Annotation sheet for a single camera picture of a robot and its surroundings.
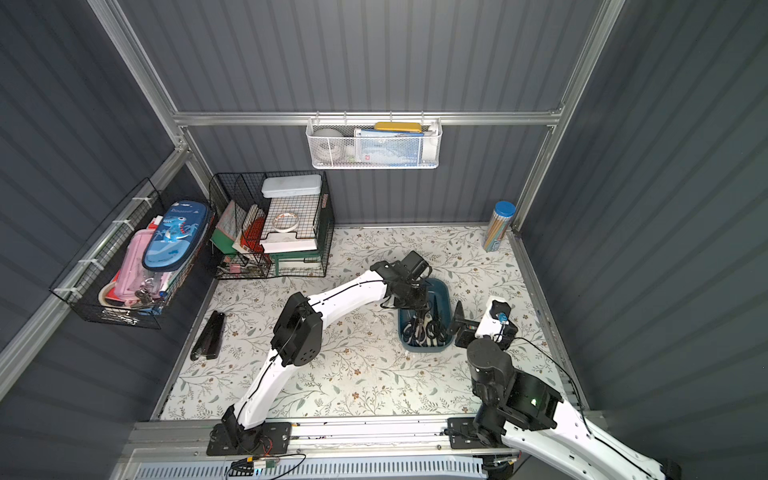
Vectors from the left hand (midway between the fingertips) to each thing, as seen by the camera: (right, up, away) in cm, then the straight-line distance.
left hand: (433, 310), depth 89 cm
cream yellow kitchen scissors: (-1, -3, +3) cm, 5 cm away
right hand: (+9, +4, -21) cm, 23 cm away
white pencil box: (-47, +42, +15) cm, 65 cm away
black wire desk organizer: (-74, +38, +26) cm, 87 cm away
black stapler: (-66, -9, -3) cm, 67 cm away
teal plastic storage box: (+4, +6, +8) cm, 10 cm away
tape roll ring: (-46, +27, +5) cm, 54 cm away
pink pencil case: (-72, +12, -21) cm, 76 cm away
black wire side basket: (-76, +12, -27) cm, 82 cm away
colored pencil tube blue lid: (+25, +31, +10) cm, 41 cm away
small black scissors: (-8, -6, 0) cm, 10 cm away
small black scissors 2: (+1, -6, 0) cm, 6 cm away
